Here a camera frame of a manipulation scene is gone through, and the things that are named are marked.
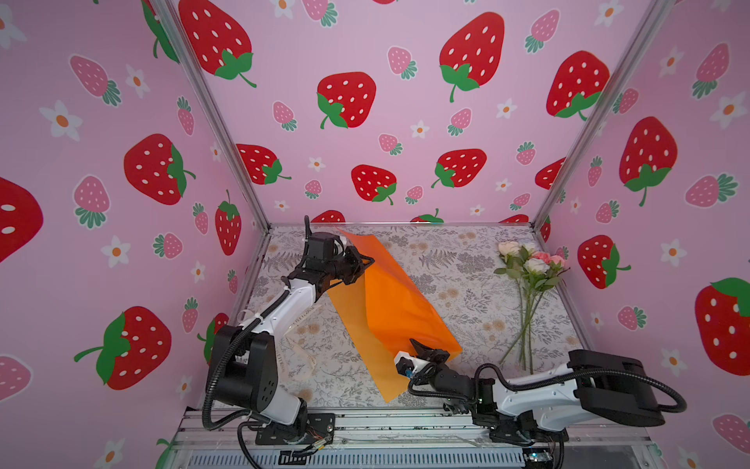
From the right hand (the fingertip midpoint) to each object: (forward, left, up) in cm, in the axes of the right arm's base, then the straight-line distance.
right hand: (412, 342), depth 77 cm
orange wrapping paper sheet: (+8, +9, -1) cm, 12 cm away
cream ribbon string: (-4, +28, -10) cm, 30 cm away
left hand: (+20, +12, +10) cm, 25 cm away
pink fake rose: (+43, -48, -9) cm, 64 cm away
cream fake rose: (+43, -34, -8) cm, 56 cm away
